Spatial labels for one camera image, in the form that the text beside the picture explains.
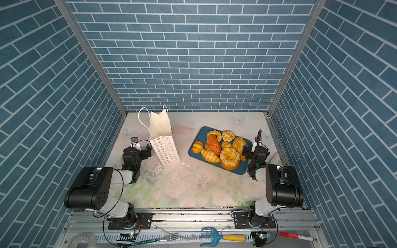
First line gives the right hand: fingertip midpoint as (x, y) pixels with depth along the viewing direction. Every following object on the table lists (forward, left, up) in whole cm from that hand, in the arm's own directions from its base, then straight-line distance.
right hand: (253, 144), depth 94 cm
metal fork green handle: (-50, +42, -5) cm, 65 cm away
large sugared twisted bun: (-10, +15, -1) cm, 18 cm away
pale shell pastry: (+7, +15, -2) cm, 17 cm away
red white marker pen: (-45, -21, -8) cm, 50 cm away
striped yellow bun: (0, +17, -2) cm, 17 cm away
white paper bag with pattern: (-13, +50, +20) cm, 55 cm away
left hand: (-7, +69, +2) cm, 69 cm away
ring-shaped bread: (+10, +23, -4) cm, 26 cm away
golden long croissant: (-9, +26, -3) cm, 28 cm away
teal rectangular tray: (-3, +20, -4) cm, 20 cm away
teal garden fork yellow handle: (-48, +21, -5) cm, 53 cm away
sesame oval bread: (+1, +9, -1) cm, 9 cm away
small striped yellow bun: (-3, +35, -3) cm, 35 cm away
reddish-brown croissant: (-1, +26, -1) cm, 26 cm away
